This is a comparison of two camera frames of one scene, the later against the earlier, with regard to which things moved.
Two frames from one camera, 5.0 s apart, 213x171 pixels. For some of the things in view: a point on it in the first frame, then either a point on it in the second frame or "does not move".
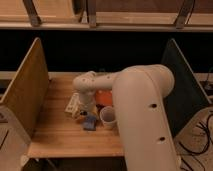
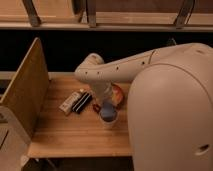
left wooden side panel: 26,94 does not move
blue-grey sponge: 90,123 to 108,111
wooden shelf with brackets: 107,15 does not move
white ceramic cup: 108,117 does not move
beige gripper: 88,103 to 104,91
